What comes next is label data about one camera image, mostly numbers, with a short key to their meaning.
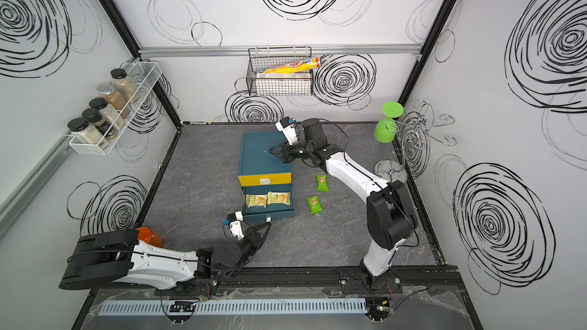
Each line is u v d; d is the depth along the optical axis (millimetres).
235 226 721
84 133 610
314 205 905
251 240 668
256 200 826
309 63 852
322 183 963
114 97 707
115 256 488
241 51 1320
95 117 639
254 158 807
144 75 934
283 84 866
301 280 749
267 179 765
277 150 786
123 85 754
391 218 461
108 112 678
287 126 726
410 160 1045
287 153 713
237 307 962
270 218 771
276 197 829
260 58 937
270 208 823
